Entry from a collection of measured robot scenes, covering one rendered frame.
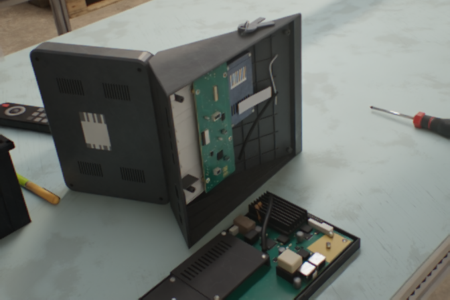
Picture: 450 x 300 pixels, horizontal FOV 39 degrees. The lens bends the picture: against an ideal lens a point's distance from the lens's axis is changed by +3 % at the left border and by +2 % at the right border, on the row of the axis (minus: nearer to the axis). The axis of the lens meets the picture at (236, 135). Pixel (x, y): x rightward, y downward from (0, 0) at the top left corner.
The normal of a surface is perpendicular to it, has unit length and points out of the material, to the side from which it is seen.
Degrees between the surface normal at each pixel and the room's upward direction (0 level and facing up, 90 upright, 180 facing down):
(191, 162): 90
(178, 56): 0
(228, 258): 0
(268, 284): 0
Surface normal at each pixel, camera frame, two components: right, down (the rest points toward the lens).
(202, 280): -0.07, -0.84
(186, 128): 0.79, 0.29
